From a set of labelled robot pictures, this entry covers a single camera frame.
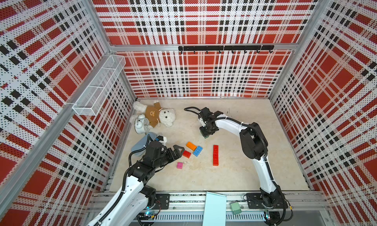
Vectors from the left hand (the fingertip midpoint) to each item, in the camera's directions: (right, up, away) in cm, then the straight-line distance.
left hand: (181, 151), depth 79 cm
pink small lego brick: (-1, -9, +5) cm, 11 cm away
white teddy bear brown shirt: (-20, +20, +22) cm, 36 cm away
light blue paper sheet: (+17, -25, -11) cm, 33 cm away
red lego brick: (+21, -3, +11) cm, 24 cm away
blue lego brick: (+10, -3, +12) cm, 16 cm away
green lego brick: (+14, +5, +18) cm, 23 cm away
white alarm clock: (-27, +14, +13) cm, 33 cm away
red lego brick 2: (+20, -9, +7) cm, 23 cm away
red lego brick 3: (+2, -5, +12) cm, 13 cm away
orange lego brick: (+5, 0, +14) cm, 15 cm away
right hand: (+16, +7, +19) cm, 26 cm away
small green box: (+28, -25, -8) cm, 38 cm away
